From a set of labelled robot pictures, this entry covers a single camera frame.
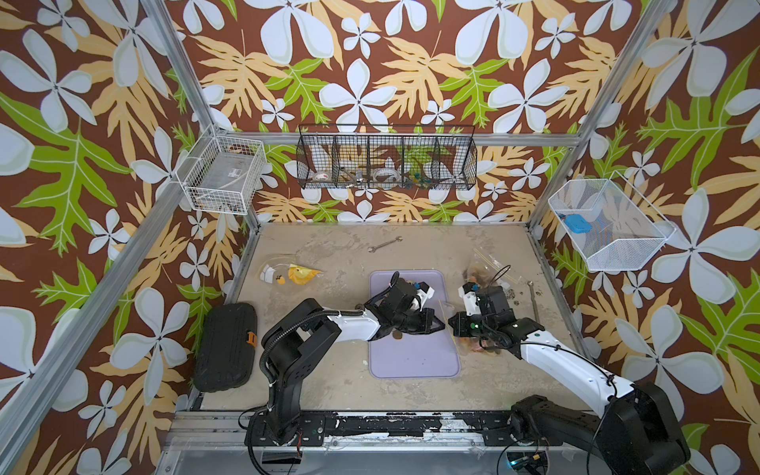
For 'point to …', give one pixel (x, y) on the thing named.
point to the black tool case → (227, 346)
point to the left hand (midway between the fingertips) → (447, 323)
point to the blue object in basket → (578, 224)
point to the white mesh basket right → (612, 226)
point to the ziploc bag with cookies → (298, 274)
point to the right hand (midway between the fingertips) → (447, 319)
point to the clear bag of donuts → (467, 344)
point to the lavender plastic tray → (406, 354)
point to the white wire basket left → (220, 173)
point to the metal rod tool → (530, 284)
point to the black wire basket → (386, 156)
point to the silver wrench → (372, 248)
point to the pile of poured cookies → (397, 334)
